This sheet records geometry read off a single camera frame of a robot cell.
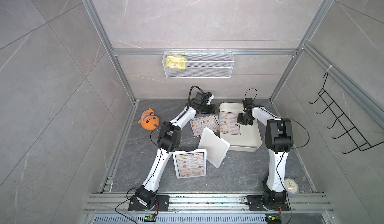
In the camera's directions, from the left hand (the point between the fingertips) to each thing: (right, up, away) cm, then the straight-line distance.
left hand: (219, 108), depth 101 cm
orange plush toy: (-47, -8, -5) cm, 48 cm away
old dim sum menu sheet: (-15, -12, +4) cm, 19 cm away
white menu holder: (-22, -22, -30) cm, 44 cm away
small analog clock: (+34, -42, -25) cm, 59 cm away
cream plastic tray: (+21, -21, -2) cm, 29 cm away
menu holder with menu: (-5, -22, -23) cm, 32 cm away
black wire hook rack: (+50, -14, -40) cm, 66 cm away
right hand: (+17, -10, +5) cm, 21 cm away
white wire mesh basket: (-12, +30, 0) cm, 32 cm away
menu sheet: (+7, -11, +4) cm, 14 cm away
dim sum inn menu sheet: (-19, -30, -25) cm, 43 cm away
